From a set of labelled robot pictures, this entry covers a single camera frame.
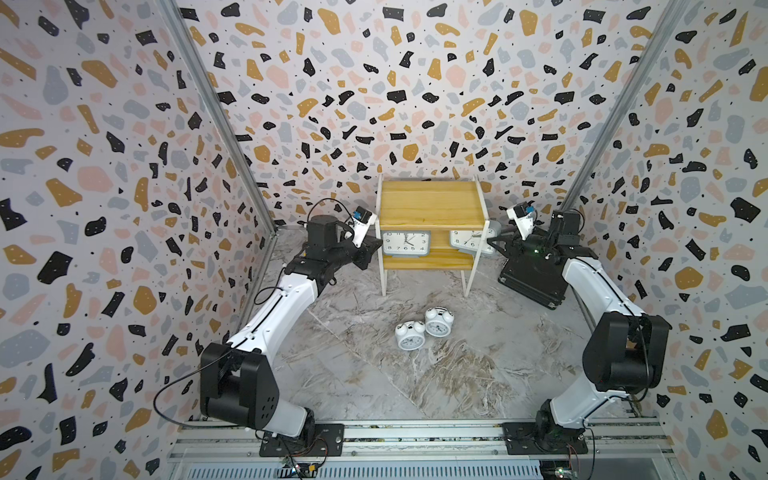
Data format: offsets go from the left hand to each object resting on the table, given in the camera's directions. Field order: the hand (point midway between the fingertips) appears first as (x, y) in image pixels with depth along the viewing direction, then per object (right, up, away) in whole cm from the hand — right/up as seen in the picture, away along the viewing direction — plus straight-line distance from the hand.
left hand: (379, 239), depth 80 cm
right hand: (+33, +1, +5) cm, 34 cm away
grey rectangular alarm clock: (+7, -1, +9) cm, 12 cm away
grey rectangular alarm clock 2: (+26, 0, +10) cm, 28 cm away
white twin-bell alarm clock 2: (+17, -24, +7) cm, 30 cm away
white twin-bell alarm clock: (+9, -27, +5) cm, 29 cm away
